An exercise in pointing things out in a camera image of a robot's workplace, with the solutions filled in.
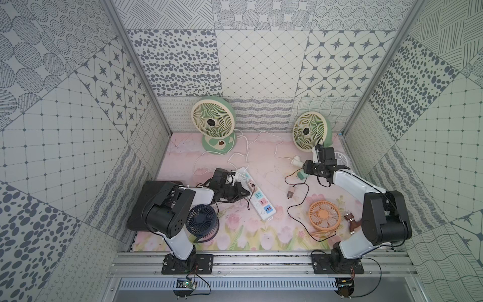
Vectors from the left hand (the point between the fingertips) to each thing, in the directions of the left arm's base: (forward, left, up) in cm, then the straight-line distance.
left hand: (249, 190), depth 90 cm
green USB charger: (+10, -28, -2) cm, 30 cm away
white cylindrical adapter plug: (+19, -26, -1) cm, 32 cm away
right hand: (+11, -30, +3) cm, 32 cm away
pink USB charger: (+1, -1, +3) cm, 4 cm away
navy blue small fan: (-17, +19, +4) cm, 26 cm away
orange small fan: (-14, -32, +3) cm, 35 cm away
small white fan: (+14, -46, +7) cm, 49 cm away
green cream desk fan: (+34, -34, +10) cm, 49 cm away
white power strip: (-5, -5, -2) cm, 7 cm away
